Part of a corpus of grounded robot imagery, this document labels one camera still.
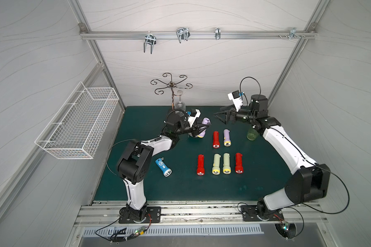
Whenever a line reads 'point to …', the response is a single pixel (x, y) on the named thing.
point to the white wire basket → (75, 128)
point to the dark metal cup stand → (171, 85)
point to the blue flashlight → (167, 171)
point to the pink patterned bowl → (190, 134)
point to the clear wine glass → (180, 104)
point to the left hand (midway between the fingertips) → (169, 143)
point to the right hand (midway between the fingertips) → (232, 118)
